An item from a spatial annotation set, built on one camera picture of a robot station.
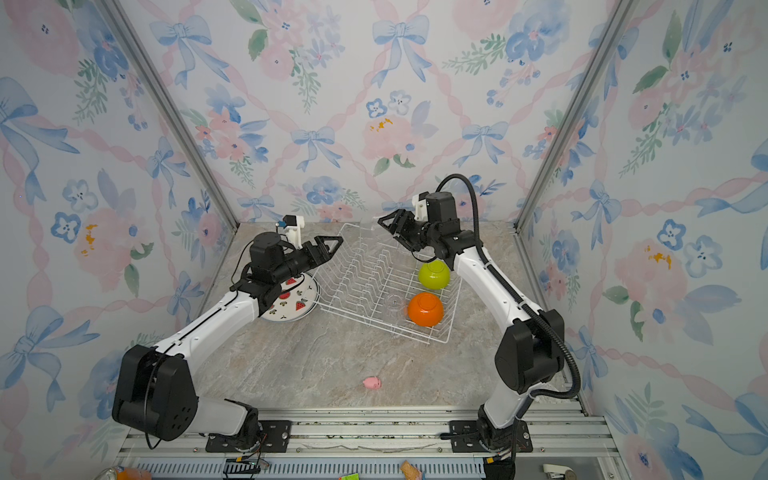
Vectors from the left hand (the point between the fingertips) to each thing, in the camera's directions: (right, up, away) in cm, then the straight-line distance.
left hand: (337, 240), depth 78 cm
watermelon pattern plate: (-16, -19, +16) cm, 30 cm away
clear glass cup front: (+15, -18, +7) cm, 24 cm away
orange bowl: (+25, -20, +12) cm, 34 cm away
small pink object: (+9, -39, +3) cm, 40 cm away
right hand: (+13, +4, +1) cm, 13 cm away
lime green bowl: (+29, -10, +21) cm, 37 cm away
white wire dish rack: (+8, -10, +22) cm, 25 cm away
